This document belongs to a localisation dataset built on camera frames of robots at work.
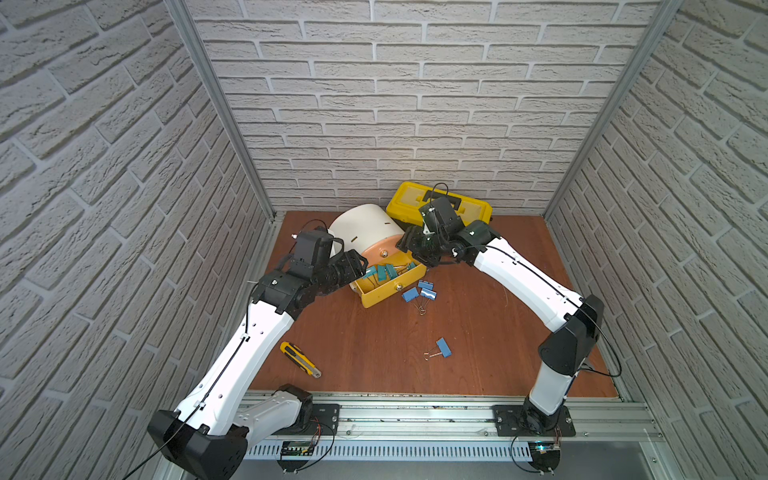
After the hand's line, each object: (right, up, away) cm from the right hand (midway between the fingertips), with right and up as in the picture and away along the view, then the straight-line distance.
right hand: (405, 247), depth 78 cm
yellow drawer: (-9, -12, +1) cm, 15 cm away
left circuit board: (-28, -51, -7) cm, 58 cm away
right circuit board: (+34, -50, -8) cm, 61 cm away
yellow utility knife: (-29, -32, +3) cm, 43 cm away
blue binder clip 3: (+11, -30, +7) cm, 33 cm away
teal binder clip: (-7, -8, +12) cm, 16 cm away
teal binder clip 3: (-4, -8, +10) cm, 13 cm away
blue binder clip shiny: (+8, -16, +18) cm, 25 cm away
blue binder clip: (+8, -13, +22) cm, 26 cm away
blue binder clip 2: (+2, -16, +18) cm, 24 cm away
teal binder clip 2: (-10, -8, +12) cm, 17 cm away
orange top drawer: (-6, -1, +4) cm, 8 cm away
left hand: (-10, -3, -7) cm, 12 cm away
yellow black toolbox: (+2, +17, +23) cm, 29 cm away
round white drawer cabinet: (-13, +6, +9) cm, 17 cm away
